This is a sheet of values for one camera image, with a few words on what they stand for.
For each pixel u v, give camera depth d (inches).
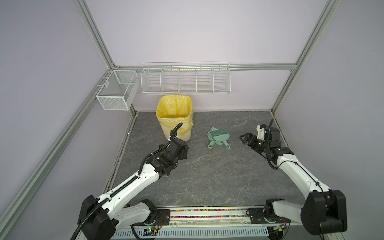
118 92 39.0
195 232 27.9
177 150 23.1
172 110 40.2
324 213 15.8
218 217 29.7
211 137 40.3
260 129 30.7
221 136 41.3
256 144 29.5
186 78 38.7
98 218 14.9
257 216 29.1
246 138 30.2
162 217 29.1
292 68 37.4
